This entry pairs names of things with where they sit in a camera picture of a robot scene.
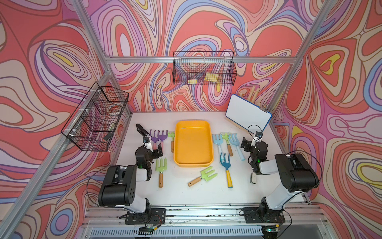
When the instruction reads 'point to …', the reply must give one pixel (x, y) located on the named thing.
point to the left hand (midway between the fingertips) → (154, 144)
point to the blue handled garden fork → (218, 142)
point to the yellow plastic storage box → (193, 146)
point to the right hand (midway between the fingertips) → (251, 141)
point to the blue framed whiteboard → (247, 115)
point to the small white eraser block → (253, 178)
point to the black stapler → (141, 130)
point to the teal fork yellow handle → (227, 165)
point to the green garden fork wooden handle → (161, 169)
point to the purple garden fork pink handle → (154, 139)
